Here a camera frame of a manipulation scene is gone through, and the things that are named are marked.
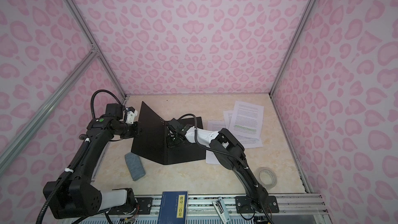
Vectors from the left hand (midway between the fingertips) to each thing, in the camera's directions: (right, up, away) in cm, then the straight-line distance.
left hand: (142, 128), depth 80 cm
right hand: (+11, -10, +11) cm, 19 cm away
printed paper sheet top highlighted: (+61, +2, +27) cm, 67 cm away
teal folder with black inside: (-1, -9, +15) cm, 18 cm away
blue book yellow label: (+18, -36, -7) cm, 41 cm away
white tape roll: (+65, -26, +2) cm, 70 cm away
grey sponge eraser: (-5, -21, +4) cm, 22 cm away
